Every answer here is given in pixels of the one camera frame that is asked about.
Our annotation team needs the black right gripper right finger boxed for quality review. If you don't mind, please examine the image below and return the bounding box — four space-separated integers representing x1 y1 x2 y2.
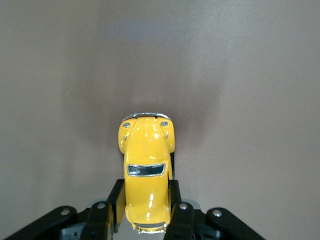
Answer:
164 179 197 240

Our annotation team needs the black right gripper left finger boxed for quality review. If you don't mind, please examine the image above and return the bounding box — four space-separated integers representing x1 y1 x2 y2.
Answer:
81 178 125 240

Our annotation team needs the yellow beetle toy car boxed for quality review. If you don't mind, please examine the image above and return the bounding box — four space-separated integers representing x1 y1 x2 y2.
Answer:
117 112 176 235

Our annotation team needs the brown table cover sheet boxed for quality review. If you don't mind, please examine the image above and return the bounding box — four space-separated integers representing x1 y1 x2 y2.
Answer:
0 0 320 240

